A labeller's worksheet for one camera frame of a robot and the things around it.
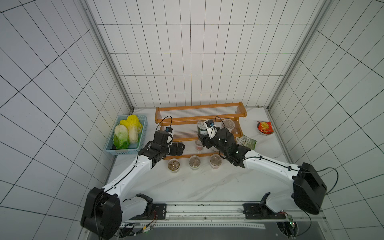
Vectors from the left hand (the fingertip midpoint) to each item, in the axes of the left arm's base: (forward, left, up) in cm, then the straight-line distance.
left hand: (174, 148), depth 84 cm
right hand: (+5, -14, +10) cm, 18 cm away
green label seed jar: (-6, -12, -5) cm, 14 cm away
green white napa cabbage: (+7, +34, -1) cm, 35 cm away
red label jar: (-5, -24, -5) cm, 25 cm away
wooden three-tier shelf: (+6, -8, +16) cm, 19 cm away
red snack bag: (+19, -61, -5) cm, 64 cm away
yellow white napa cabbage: (+19, +30, -5) cm, 36 cm away
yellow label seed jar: (-8, 0, -5) cm, 9 cm away
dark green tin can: (+2, -15, +15) cm, 22 cm away
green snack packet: (+11, -47, -10) cm, 49 cm away
